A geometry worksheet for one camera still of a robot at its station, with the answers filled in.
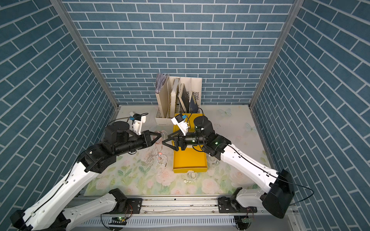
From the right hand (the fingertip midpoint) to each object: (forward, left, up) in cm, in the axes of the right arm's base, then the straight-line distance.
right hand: (168, 141), depth 64 cm
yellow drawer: (-1, -6, -25) cm, 25 cm away
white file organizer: (+42, +3, -9) cm, 43 cm away
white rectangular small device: (+39, +40, -27) cm, 62 cm away
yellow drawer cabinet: (+7, -9, -24) cm, 27 cm away
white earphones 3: (+4, +8, -29) cm, 31 cm away
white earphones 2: (+7, -23, -30) cm, 38 cm away
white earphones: (-4, -11, -31) cm, 33 cm away
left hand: (+1, +1, +2) cm, 3 cm away
